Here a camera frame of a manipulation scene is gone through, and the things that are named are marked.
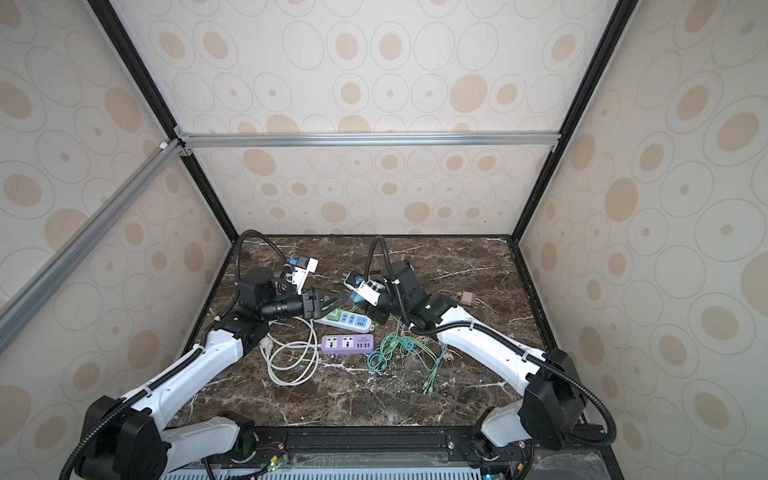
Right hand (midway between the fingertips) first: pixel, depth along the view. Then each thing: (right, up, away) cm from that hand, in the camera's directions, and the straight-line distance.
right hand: (364, 292), depth 78 cm
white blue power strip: (-6, -11, +16) cm, 20 cm away
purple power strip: (-5, -17, +11) cm, 20 cm away
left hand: (-4, -1, -8) cm, 9 cm away
